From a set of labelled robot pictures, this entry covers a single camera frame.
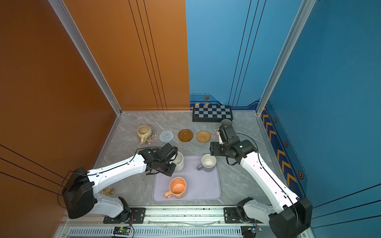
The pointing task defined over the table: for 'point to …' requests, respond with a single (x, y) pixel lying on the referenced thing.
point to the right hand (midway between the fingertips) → (214, 148)
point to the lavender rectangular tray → (201, 186)
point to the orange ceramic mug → (177, 187)
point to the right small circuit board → (255, 229)
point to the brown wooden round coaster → (185, 135)
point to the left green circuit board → (122, 230)
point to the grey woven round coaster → (166, 136)
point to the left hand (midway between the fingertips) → (173, 168)
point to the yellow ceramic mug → (144, 132)
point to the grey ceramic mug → (226, 122)
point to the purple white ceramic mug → (208, 164)
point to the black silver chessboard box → (212, 113)
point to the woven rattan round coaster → (203, 136)
